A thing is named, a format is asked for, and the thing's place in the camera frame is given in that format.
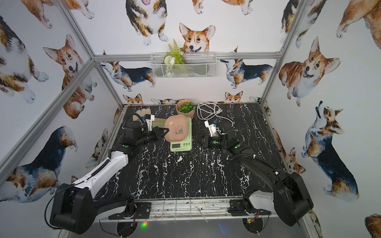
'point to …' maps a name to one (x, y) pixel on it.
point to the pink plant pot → (190, 114)
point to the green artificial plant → (186, 107)
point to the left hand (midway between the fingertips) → (171, 127)
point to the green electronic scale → (185, 146)
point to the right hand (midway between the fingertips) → (193, 140)
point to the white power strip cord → (207, 109)
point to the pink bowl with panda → (177, 124)
